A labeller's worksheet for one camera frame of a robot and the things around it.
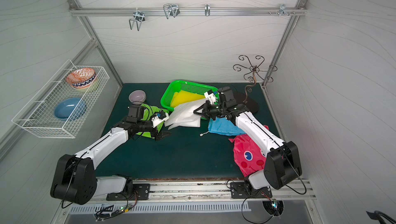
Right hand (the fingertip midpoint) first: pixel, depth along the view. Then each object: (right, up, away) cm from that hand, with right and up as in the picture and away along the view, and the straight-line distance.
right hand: (193, 111), depth 75 cm
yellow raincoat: (-11, +7, +36) cm, 38 cm away
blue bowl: (-55, +2, -8) cm, 56 cm away
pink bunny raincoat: (+30, -25, +9) cm, 40 cm away
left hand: (-15, -8, +8) cm, 18 cm away
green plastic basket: (-14, +16, +36) cm, 41 cm away
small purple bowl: (-43, +7, +34) cm, 55 cm away
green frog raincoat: (-21, +1, -4) cm, 21 cm away
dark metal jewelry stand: (+34, +21, +12) cm, 42 cm away
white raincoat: (-5, -2, 0) cm, 6 cm away
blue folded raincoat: (+16, -11, +20) cm, 28 cm away
